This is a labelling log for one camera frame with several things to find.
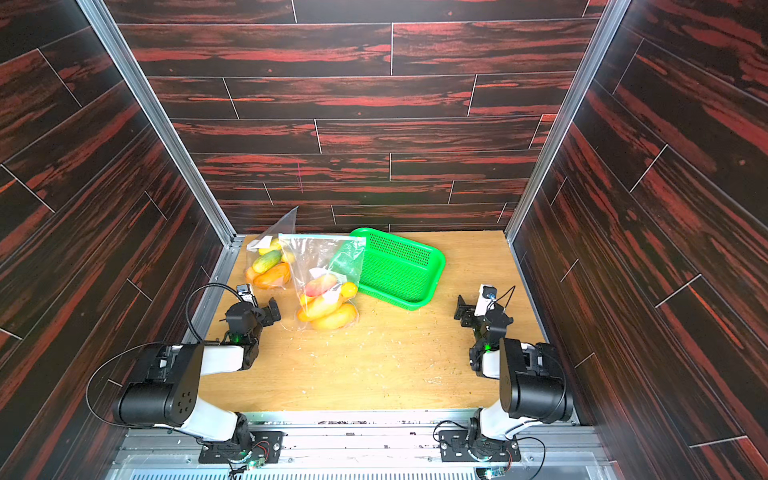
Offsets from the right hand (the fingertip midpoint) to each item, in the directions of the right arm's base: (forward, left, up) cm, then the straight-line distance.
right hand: (482, 297), depth 92 cm
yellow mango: (-1, +42, +3) cm, 42 cm away
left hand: (-3, +71, -1) cm, 71 cm away
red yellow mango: (-2, +50, +6) cm, 51 cm away
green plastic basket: (+15, +25, -7) cm, 30 cm away
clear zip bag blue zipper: (+13, +71, +2) cm, 72 cm away
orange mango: (-7, +50, +2) cm, 51 cm away
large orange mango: (+5, +69, 0) cm, 69 cm away
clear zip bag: (0, +48, +10) cm, 49 cm away
